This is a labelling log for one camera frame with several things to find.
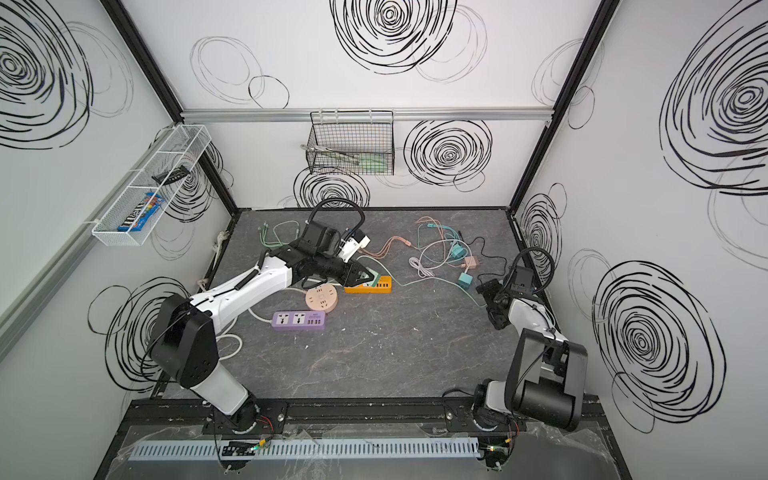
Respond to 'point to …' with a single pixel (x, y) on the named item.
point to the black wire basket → (364, 135)
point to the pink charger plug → (470, 261)
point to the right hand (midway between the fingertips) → (484, 297)
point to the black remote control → (176, 174)
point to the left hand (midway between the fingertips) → (372, 275)
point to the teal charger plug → (465, 280)
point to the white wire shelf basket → (185, 146)
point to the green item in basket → (373, 165)
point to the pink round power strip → (322, 298)
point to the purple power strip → (298, 320)
